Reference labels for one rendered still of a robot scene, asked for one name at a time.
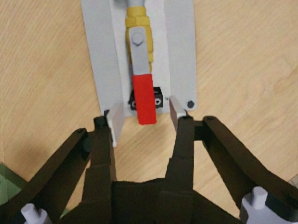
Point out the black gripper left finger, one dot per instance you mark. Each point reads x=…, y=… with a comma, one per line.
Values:
x=45, y=197

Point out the ball valve with red handle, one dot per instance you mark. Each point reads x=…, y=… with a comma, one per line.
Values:
x=140, y=46

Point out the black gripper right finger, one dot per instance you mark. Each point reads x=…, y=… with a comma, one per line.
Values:
x=267, y=198

